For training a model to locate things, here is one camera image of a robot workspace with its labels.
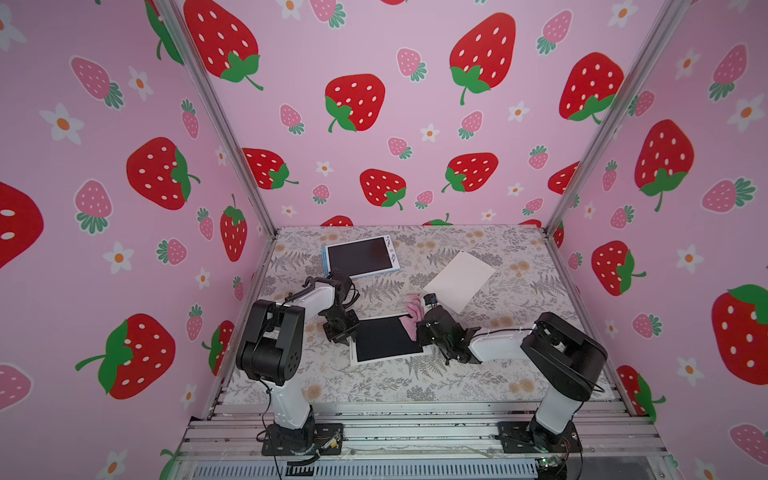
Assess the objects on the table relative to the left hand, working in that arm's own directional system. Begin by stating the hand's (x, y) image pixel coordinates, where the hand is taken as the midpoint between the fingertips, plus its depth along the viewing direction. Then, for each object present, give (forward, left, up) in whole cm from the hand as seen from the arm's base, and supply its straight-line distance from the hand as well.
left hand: (358, 339), depth 92 cm
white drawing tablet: (0, -8, +1) cm, 8 cm away
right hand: (+4, -20, +1) cm, 21 cm away
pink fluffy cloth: (+8, -18, +6) cm, 21 cm away
